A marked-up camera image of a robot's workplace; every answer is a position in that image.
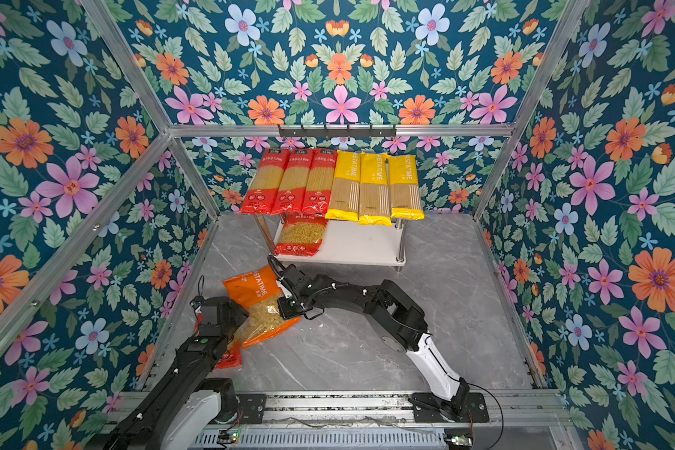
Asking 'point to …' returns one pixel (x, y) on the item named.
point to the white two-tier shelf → (347, 242)
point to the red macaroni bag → (232, 358)
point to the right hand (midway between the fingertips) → (280, 309)
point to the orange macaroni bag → (258, 293)
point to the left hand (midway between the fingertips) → (240, 304)
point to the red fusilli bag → (302, 233)
